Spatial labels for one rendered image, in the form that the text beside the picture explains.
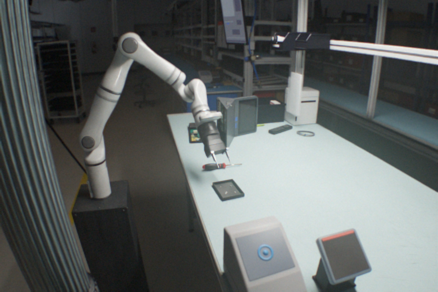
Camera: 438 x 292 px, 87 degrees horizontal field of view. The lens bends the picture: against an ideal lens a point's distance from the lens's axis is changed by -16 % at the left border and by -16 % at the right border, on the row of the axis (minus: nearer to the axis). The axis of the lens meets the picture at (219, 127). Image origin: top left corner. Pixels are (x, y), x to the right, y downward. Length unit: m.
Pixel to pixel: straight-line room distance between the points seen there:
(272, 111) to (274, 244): 1.20
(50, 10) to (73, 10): 1.01
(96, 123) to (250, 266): 0.81
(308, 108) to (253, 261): 1.28
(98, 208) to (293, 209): 0.79
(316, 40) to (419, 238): 1.01
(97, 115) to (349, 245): 0.95
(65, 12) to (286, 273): 12.75
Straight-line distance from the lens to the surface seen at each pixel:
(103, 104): 1.10
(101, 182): 1.25
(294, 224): 0.86
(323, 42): 1.50
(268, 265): 0.58
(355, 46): 1.40
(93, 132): 1.14
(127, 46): 1.04
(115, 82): 1.09
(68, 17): 12.89
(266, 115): 1.70
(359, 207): 1.01
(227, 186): 1.02
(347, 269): 0.65
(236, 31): 2.61
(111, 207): 1.23
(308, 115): 1.74
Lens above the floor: 1.53
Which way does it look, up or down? 19 degrees down
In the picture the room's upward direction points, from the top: straight up
